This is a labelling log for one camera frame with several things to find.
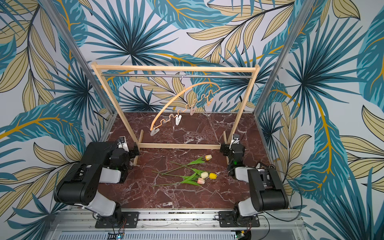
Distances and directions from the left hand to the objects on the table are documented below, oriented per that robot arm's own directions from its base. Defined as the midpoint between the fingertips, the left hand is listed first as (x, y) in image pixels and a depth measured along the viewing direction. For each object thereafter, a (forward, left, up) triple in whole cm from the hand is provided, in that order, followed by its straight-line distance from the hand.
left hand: (127, 145), depth 92 cm
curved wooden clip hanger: (+39, -25, -3) cm, 46 cm away
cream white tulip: (-16, -47, -4) cm, 50 cm away
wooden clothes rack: (+1, -4, +22) cm, 22 cm away
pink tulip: (-19, -40, -5) cm, 44 cm away
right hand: (+2, -65, +2) cm, 65 cm away
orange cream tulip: (-6, -45, -7) cm, 46 cm away
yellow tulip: (-17, -52, -5) cm, 55 cm away
